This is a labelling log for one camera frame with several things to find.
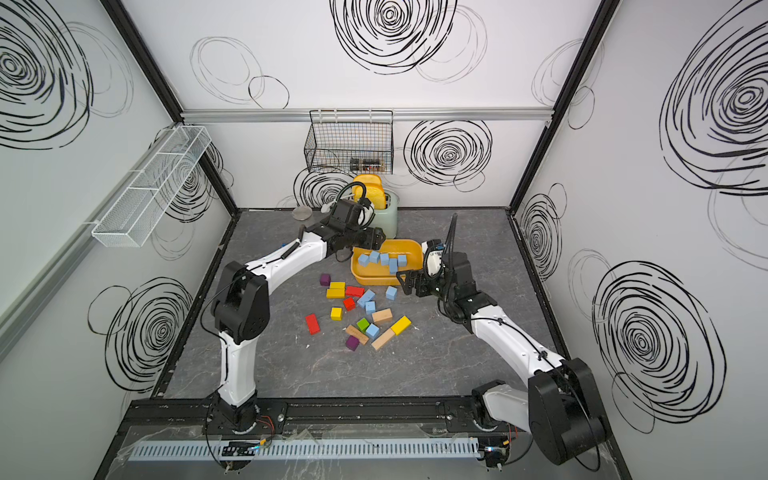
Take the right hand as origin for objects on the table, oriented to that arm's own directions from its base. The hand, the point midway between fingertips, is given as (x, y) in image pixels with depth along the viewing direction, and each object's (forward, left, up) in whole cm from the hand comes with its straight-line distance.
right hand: (411, 273), depth 83 cm
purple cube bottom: (-15, +17, -14) cm, 26 cm away
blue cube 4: (-4, +12, -14) cm, 19 cm away
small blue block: (+13, +16, -13) cm, 24 cm away
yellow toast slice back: (+33, +14, +7) cm, 36 cm away
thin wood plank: (-12, +16, -15) cm, 25 cm away
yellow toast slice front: (+27, +11, +5) cm, 29 cm away
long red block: (+2, +17, -15) cm, 23 cm away
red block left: (-9, +29, -15) cm, 34 cm away
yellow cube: (-7, +22, -14) cm, 27 cm away
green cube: (-10, +14, -14) cm, 22 cm away
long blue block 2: (0, +14, -15) cm, 20 cm away
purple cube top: (+6, +28, -15) cm, 33 cm away
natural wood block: (-7, +8, -14) cm, 18 cm away
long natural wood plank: (-12, +6, -15) cm, 20 cm away
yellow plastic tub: (+9, +11, -16) cm, 22 cm away
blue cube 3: (+1, +6, -14) cm, 15 cm away
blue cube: (+14, +12, -13) cm, 23 cm away
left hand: (+15, +11, -2) cm, 19 cm away
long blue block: (+12, +5, -14) cm, 19 cm away
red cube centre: (-2, +19, -16) cm, 25 cm away
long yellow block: (-9, +3, -15) cm, 18 cm away
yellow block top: (+4, +24, -15) cm, 28 cm away
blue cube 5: (-11, +11, -14) cm, 21 cm away
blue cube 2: (+14, +9, -13) cm, 21 cm away
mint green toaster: (+23, +7, -3) cm, 24 cm away
